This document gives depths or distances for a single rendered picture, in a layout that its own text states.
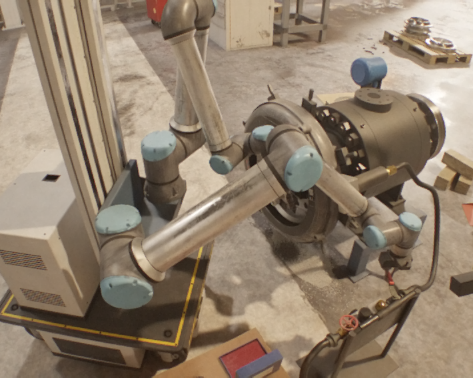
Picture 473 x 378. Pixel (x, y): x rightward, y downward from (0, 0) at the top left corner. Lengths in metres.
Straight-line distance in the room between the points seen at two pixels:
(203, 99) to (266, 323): 1.23
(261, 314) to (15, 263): 1.23
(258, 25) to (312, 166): 4.81
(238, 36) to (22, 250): 4.62
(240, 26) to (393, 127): 3.83
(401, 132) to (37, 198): 1.76
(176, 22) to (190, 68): 0.16
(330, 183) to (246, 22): 4.50
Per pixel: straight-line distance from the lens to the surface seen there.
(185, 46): 1.35
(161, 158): 1.58
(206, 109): 1.39
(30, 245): 1.53
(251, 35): 5.73
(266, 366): 1.32
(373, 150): 1.98
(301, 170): 1.00
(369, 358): 2.08
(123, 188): 1.52
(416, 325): 2.28
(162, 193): 1.68
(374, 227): 1.47
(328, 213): 1.76
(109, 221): 1.26
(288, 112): 1.79
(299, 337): 2.06
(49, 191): 1.66
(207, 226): 1.05
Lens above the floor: 1.77
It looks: 39 degrees down
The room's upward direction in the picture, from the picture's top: straight up
